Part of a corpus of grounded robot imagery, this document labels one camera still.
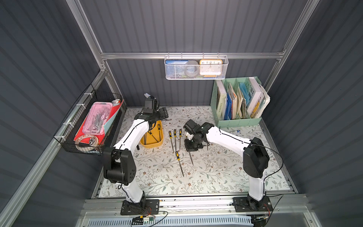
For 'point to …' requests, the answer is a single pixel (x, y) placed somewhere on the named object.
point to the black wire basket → (88, 144)
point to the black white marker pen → (138, 147)
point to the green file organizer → (236, 102)
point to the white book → (256, 97)
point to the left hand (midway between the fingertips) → (159, 111)
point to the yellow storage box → (153, 137)
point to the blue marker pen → (237, 131)
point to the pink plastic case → (94, 122)
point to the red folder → (99, 138)
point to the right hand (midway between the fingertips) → (189, 148)
